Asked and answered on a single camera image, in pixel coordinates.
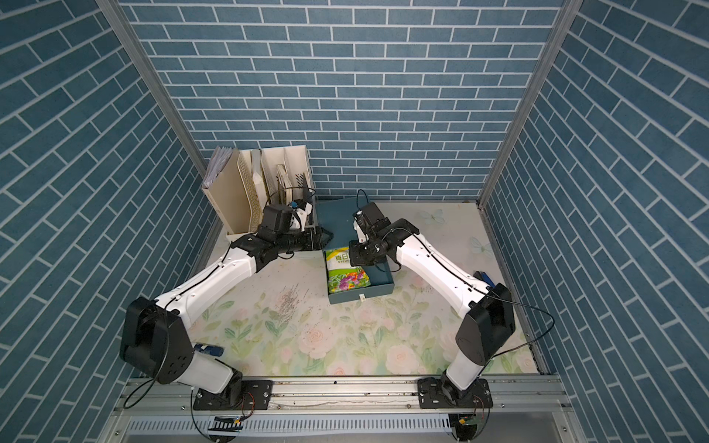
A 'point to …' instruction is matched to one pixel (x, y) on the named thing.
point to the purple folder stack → (218, 161)
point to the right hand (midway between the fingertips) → (354, 259)
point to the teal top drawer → (379, 278)
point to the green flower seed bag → (342, 275)
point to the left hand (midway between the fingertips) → (331, 237)
